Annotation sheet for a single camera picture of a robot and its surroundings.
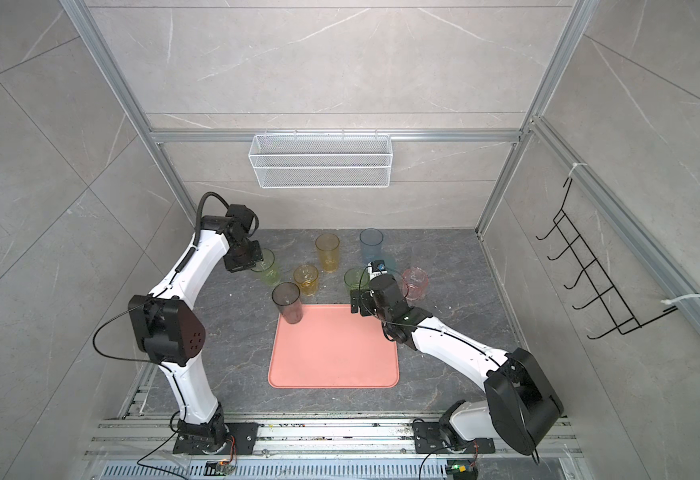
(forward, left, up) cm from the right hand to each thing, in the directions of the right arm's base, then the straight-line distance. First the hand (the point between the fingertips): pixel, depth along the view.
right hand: (365, 288), depth 86 cm
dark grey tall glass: (-1, +23, -1) cm, 23 cm away
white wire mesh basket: (+42, +14, +16) cm, 47 cm away
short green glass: (+9, +2, -8) cm, 12 cm away
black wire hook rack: (-14, -52, +17) cm, 57 cm away
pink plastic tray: (-12, +11, -13) cm, 21 cm away
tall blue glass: (+20, -3, -3) cm, 20 cm away
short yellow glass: (+13, +20, -10) cm, 26 cm away
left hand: (+10, +34, +4) cm, 35 cm away
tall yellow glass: (+19, +12, -4) cm, 22 cm away
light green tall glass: (+5, +29, +3) cm, 30 cm away
